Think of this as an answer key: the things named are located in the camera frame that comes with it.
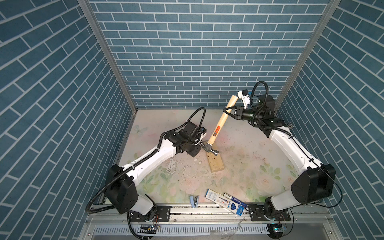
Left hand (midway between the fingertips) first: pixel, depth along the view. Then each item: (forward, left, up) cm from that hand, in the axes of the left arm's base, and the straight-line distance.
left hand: (200, 148), depth 80 cm
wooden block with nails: (-2, -9, -13) cm, 16 cm away
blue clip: (-23, +3, -14) cm, 27 cm away
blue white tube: (-22, -18, -14) cm, 32 cm away
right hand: (+10, -13, +19) cm, 25 cm away
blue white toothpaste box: (-23, -13, -14) cm, 30 cm away
